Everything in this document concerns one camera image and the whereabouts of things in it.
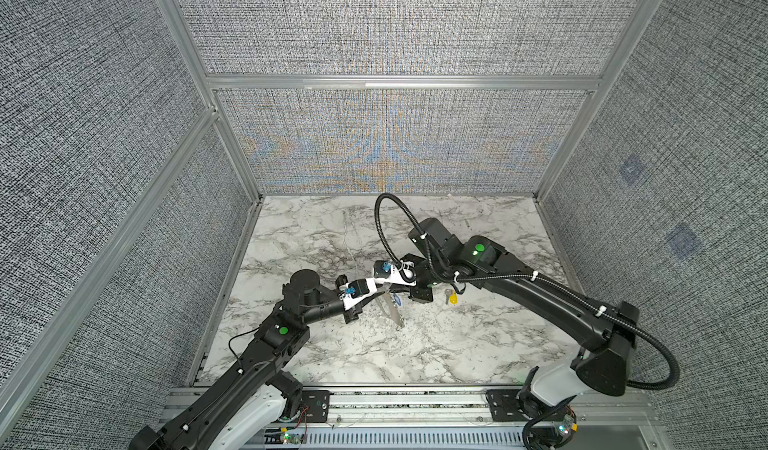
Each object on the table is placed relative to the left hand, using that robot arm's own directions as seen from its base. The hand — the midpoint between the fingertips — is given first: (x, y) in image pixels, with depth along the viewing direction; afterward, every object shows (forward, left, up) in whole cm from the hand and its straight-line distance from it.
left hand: (379, 286), depth 70 cm
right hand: (+2, -3, 0) cm, 4 cm away
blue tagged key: (-2, -4, -3) cm, 6 cm away
